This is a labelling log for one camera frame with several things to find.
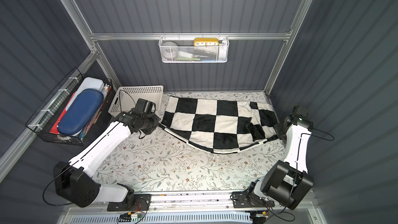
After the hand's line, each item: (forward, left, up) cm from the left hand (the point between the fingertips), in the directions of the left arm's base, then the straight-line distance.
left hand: (160, 121), depth 81 cm
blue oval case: (-2, +31, +15) cm, 34 cm away
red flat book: (-12, +40, +11) cm, 43 cm away
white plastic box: (+14, +37, +15) cm, 42 cm away
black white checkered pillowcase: (+9, -33, -18) cm, 39 cm away
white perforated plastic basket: (+34, +35, -18) cm, 52 cm away
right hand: (-7, -65, -2) cm, 65 cm away
